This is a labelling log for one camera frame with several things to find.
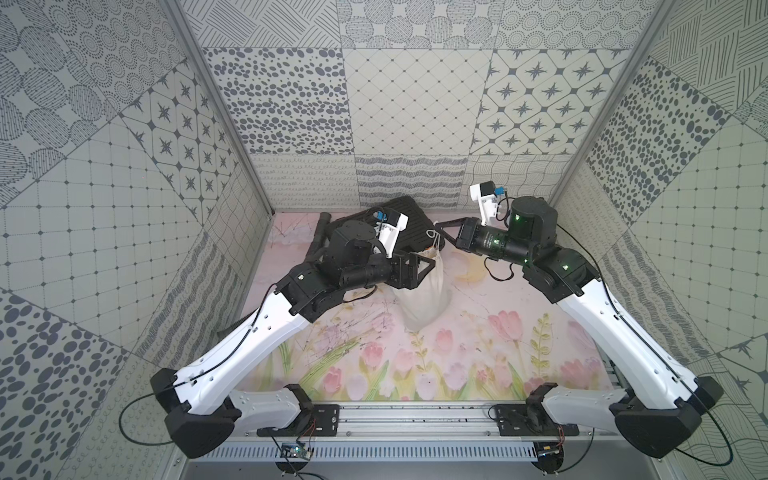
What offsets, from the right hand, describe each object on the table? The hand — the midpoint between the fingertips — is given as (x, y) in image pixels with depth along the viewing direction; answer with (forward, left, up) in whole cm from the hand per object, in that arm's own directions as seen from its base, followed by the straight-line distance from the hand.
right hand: (435, 230), depth 63 cm
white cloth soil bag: (-6, +1, -23) cm, 24 cm away
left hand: (-4, +3, -1) cm, 5 cm away
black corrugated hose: (+36, +38, -36) cm, 63 cm away
